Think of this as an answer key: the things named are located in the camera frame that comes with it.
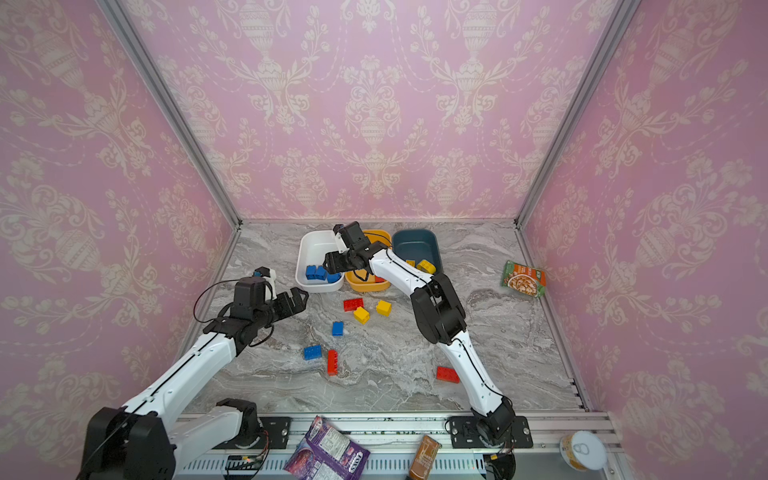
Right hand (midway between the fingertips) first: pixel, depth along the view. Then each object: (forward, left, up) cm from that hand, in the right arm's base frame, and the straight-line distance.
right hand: (332, 262), depth 98 cm
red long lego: (-35, -33, -7) cm, 49 cm away
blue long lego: (-27, +4, -7) cm, 28 cm away
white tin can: (-54, -61, -5) cm, 81 cm away
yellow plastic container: (-3, -12, -9) cm, 15 cm away
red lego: (-11, -6, -8) cm, 15 cm away
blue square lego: (+1, +8, -6) cm, 11 cm away
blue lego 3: (-19, -2, -9) cm, 21 cm away
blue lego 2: (-2, +1, -6) cm, 6 cm away
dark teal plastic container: (+12, -29, -7) cm, 33 cm away
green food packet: (-4, -65, -8) cm, 65 cm away
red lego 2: (-30, -2, -7) cm, 31 cm away
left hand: (-15, +8, +3) cm, 18 cm away
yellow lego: (-16, -9, -8) cm, 20 cm away
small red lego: (-20, -16, +19) cm, 32 cm away
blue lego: (+1, +5, -7) cm, 8 cm away
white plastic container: (+14, +11, -8) cm, 19 cm away
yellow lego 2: (-14, -16, -7) cm, 23 cm away
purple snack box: (-51, -2, -7) cm, 52 cm away
